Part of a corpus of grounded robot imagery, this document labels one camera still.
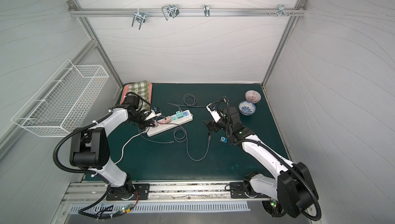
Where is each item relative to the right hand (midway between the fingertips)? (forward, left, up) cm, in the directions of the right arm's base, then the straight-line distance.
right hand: (210, 114), depth 82 cm
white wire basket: (-11, +68, +17) cm, 71 cm away
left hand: (+1, +36, -10) cm, 38 cm away
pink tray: (+29, +65, -16) cm, 73 cm away
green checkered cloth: (+33, +55, -16) cm, 66 cm away
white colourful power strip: (+1, +25, -14) cm, 29 cm away
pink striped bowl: (+28, -32, -16) cm, 45 cm away
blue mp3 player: (-6, -8, -17) cm, 20 cm away
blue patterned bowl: (+17, -25, -17) cm, 35 cm away
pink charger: (+2, +26, -10) cm, 28 cm away
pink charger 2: (-1, +33, -10) cm, 34 cm away
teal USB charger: (+6, +20, -11) cm, 23 cm away
